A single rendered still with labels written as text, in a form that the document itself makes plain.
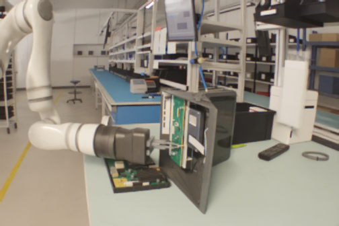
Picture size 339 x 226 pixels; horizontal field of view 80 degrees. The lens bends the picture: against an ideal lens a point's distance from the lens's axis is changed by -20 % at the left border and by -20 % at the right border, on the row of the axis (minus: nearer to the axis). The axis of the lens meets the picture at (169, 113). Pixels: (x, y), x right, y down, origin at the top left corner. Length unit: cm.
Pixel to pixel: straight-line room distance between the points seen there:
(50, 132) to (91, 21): 1129
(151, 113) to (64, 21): 1006
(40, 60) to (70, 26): 1121
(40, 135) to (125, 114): 155
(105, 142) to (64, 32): 1133
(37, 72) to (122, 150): 28
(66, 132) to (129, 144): 16
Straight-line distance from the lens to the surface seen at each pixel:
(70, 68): 1170
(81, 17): 1187
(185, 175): 63
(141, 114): 214
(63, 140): 60
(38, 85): 62
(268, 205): 55
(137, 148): 53
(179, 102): 55
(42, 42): 63
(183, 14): 186
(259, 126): 96
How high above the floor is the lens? 128
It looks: 12 degrees down
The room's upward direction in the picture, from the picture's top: 2 degrees clockwise
